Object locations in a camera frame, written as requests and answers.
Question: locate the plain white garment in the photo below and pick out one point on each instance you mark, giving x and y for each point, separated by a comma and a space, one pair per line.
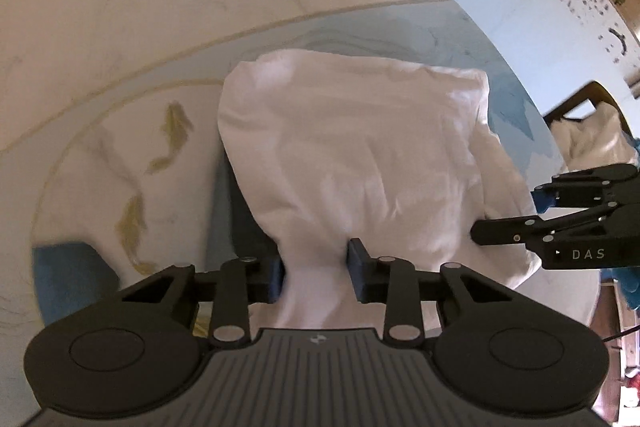
595, 142

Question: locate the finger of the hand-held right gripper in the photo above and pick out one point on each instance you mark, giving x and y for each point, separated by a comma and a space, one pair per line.
505, 232
585, 187

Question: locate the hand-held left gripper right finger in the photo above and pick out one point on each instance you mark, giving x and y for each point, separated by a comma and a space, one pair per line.
357, 272

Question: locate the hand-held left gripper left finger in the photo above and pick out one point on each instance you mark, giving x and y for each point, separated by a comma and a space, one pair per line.
275, 279

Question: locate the brown wooden chair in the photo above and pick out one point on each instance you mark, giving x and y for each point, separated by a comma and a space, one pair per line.
600, 92

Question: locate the white and pink printed shirt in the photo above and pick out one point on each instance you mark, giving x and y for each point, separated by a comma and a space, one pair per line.
350, 147

